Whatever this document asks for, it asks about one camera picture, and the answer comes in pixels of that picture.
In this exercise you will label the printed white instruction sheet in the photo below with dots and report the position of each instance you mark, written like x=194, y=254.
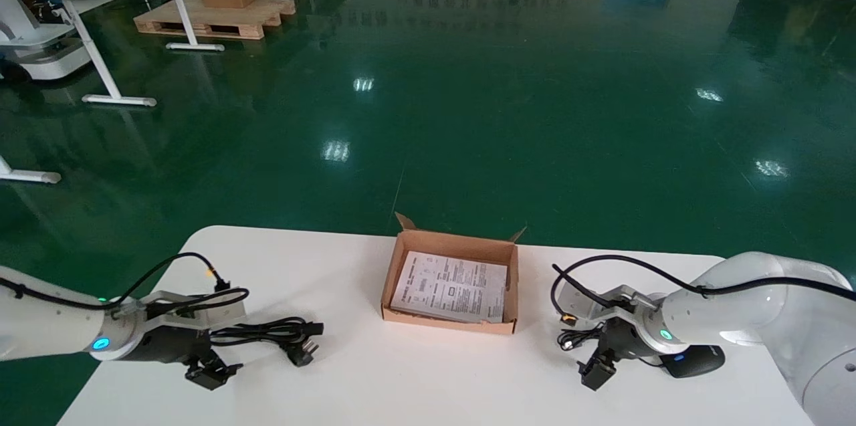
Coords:
x=451, y=285

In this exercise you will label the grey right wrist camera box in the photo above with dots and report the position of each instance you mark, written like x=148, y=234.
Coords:
x=578, y=299

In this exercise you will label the brown cardboard storage box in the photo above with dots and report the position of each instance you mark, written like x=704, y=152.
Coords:
x=455, y=242

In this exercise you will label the wooden pallet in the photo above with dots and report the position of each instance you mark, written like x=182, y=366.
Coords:
x=227, y=15

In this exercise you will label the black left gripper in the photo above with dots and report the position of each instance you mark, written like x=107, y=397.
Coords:
x=167, y=346

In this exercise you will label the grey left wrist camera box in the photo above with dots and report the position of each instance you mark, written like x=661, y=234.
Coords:
x=221, y=309

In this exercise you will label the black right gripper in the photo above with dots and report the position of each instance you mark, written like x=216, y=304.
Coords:
x=632, y=342

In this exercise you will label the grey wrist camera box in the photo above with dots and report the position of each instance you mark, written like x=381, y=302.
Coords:
x=578, y=299
x=221, y=309

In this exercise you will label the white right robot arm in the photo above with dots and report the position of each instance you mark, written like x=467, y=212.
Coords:
x=769, y=305

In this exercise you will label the white wheeled robot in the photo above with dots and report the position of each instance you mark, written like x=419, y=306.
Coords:
x=40, y=45

